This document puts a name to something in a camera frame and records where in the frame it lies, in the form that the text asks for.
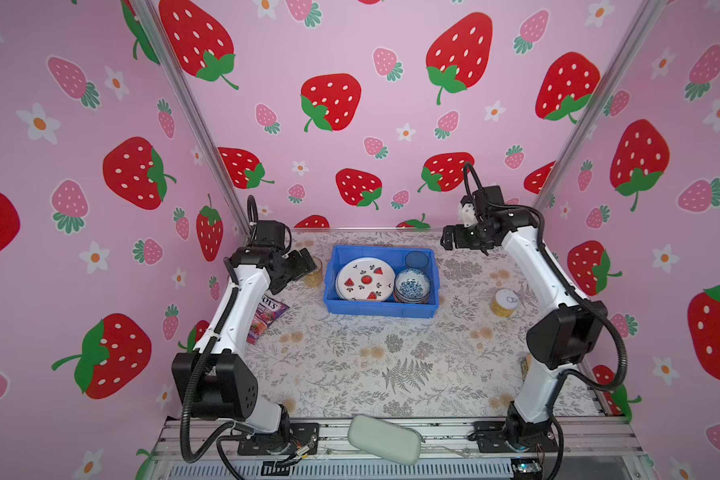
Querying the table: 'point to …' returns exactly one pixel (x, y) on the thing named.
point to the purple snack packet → (267, 313)
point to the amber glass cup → (314, 279)
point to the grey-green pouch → (386, 438)
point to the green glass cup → (416, 260)
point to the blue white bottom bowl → (411, 286)
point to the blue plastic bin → (394, 257)
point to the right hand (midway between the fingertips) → (455, 239)
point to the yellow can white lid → (504, 302)
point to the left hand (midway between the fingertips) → (303, 269)
